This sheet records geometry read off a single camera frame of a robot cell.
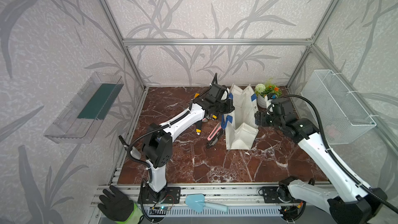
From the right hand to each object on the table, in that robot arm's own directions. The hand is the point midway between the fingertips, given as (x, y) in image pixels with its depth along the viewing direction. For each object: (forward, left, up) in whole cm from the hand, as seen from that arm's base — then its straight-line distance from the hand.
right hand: (260, 113), depth 76 cm
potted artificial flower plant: (+24, -9, -10) cm, 27 cm away
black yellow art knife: (+6, +32, -24) cm, 41 cm away
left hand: (+5, +11, -3) cm, 12 cm away
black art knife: (-4, +23, -22) cm, 32 cm away
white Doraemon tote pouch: (-6, +9, -9) cm, 14 cm away
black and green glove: (-37, +67, -21) cm, 80 cm away
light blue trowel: (-35, +32, -22) cm, 52 cm away
